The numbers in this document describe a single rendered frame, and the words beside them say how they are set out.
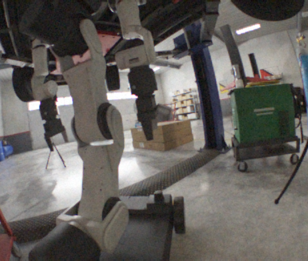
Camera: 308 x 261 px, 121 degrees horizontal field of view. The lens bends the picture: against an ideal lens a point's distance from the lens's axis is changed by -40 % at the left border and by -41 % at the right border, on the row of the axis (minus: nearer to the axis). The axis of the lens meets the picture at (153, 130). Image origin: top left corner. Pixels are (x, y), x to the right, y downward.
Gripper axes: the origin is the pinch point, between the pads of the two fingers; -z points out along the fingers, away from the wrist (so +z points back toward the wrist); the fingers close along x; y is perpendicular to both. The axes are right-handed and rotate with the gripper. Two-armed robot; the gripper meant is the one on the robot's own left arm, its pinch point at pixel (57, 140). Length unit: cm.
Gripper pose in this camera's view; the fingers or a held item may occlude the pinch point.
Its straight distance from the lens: 71.4
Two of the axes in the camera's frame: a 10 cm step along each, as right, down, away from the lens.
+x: 1.4, -3.0, 9.4
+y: -9.7, 1.4, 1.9
